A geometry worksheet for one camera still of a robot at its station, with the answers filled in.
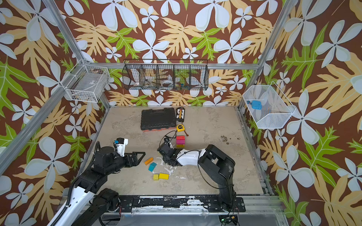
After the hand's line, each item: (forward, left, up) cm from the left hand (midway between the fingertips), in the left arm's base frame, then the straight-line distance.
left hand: (139, 152), depth 74 cm
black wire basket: (+54, -11, +12) cm, 56 cm away
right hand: (+8, -13, -19) cm, 24 cm away
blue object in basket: (+29, -69, +8) cm, 76 cm away
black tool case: (+35, -5, -15) cm, 39 cm away
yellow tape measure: (+28, -22, -16) cm, 39 cm away
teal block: (-1, -4, -18) cm, 18 cm away
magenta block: (+18, -22, -20) cm, 35 cm away
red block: (+18, -23, -14) cm, 32 cm away
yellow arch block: (+13, -22, -18) cm, 31 cm away
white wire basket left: (+39, +36, +16) cm, 55 cm away
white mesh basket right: (+25, -76, +9) cm, 80 cm away
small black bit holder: (+43, -22, -18) cm, 51 cm away
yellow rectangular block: (-7, -12, -18) cm, 23 cm away
